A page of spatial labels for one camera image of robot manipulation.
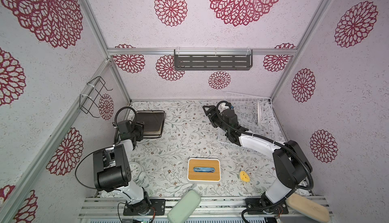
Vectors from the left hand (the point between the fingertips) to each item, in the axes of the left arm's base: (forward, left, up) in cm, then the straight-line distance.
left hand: (144, 126), depth 95 cm
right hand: (+1, -37, +16) cm, 41 cm away
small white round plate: (+6, -72, +6) cm, 73 cm away
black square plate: (+4, -5, -2) cm, 7 cm away
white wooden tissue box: (-26, -36, -6) cm, 45 cm away
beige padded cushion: (-45, -85, -5) cm, 96 cm away
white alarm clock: (-28, -1, -4) cm, 28 cm away
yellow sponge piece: (-30, -58, -6) cm, 65 cm away
